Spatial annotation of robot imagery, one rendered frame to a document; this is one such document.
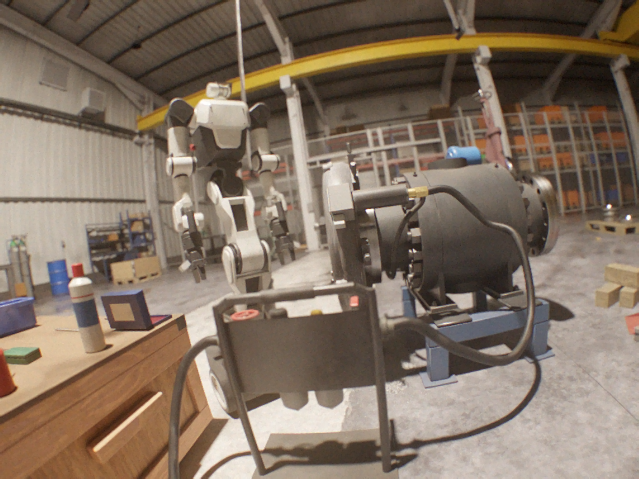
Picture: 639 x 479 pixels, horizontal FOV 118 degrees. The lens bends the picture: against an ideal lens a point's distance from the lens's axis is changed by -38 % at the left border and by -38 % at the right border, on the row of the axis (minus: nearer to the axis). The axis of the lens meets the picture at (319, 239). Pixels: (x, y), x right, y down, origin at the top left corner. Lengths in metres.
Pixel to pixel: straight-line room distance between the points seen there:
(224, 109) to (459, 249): 1.21
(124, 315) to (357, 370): 0.69
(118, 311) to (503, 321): 1.38
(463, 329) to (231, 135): 1.30
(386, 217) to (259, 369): 0.88
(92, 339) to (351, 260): 0.89
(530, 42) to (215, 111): 10.48
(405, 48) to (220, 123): 8.63
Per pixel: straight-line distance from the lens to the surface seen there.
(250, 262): 1.31
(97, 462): 0.85
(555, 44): 11.73
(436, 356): 1.28
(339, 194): 1.08
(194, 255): 1.30
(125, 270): 8.08
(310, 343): 0.73
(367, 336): 0.71
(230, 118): 1.50
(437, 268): 1.33
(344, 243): 1.13
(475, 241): 1.33
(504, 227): 1.18
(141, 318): 0.96
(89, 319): 0.85
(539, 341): 1.47
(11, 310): 1.45
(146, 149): 12.54
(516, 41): 10.95
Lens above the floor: 0.70
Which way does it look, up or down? 3 degrees down
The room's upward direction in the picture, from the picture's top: 8 degrees counter-clockwise
